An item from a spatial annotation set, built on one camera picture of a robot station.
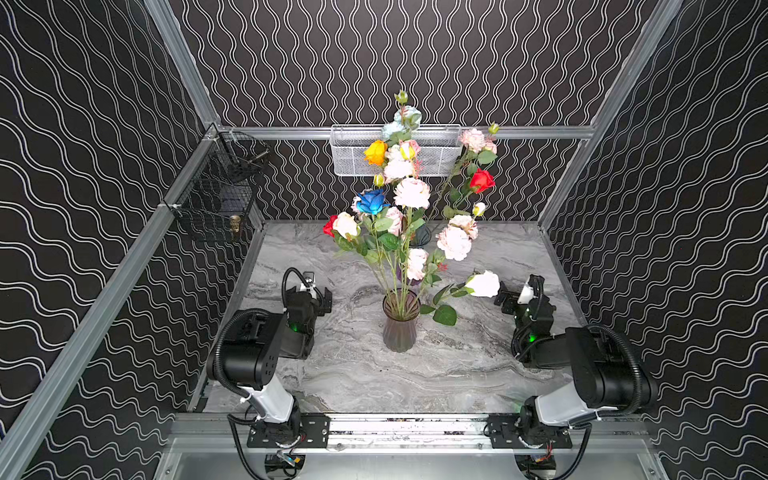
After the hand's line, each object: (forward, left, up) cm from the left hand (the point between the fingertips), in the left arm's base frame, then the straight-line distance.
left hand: (317, 285), depth 94 cm
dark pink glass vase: (-13, -26, +11) cm, 31 cm away
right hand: (+3, -63, +3) cm, 63 cm away
